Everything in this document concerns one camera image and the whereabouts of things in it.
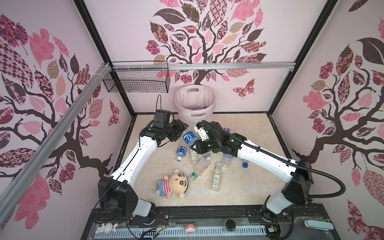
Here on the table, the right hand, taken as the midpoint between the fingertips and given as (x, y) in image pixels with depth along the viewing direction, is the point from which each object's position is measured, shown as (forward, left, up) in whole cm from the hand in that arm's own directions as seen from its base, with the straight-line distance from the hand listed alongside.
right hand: (193, 144), depth 75 cm
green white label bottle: (+2, 0, -17) cm, 17 cm away
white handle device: (-33, -60, -21) cm, 71 cm away
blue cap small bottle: (+5, +8, -18) cm, 21 cm away
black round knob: (-34, -16, -13) cm, 39 cm away
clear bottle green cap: (-10, 0, -19) cm, 21 cm away
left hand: (+8, +3, +2) cm, 9 cm away
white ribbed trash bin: (+17, +1, +1) cm, 17 cm away
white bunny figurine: (-34, +41, -19) cm, 57 cm away
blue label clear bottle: (+1, +1, +4) cm, 4 cm away
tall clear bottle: (-2, -5, -22) cm, 23 cm away
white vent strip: (-35, +7, -23) cm, 43 cm away
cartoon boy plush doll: (-15, +9, -15) cm, 23 cm away
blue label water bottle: (+1, -21, -21) cm, 30 cm away
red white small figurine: (-35, +2, -17) cm, 39 cm away
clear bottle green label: (-15, -12, -19) cm, 27 cm away
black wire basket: (+45, +34, +11) cm, 58 cm away
